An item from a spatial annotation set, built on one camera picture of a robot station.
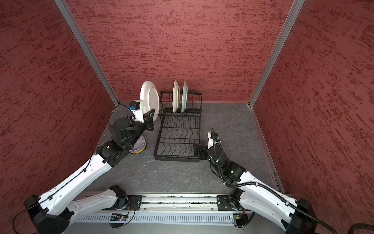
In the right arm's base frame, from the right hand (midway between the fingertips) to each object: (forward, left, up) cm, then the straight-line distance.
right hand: (199, 147), depth 78 cm
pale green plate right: (+21, +7, +18) cm, 29 cm away
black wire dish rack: (+19, +14, -14) cm, 27 cm away
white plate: (+22, +12, +18) cm, 31 cm away
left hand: (+9, +22, +20) cm, 31 cm away
